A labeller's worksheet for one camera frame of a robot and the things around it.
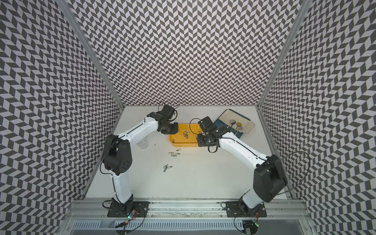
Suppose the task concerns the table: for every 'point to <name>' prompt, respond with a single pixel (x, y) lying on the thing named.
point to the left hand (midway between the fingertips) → (176, 132)
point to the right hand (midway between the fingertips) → (202, 143)
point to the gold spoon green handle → (238, 124)
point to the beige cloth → (247, 125)
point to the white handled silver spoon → (231, 121)
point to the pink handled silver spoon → (239, 128)
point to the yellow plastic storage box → (179, 140)
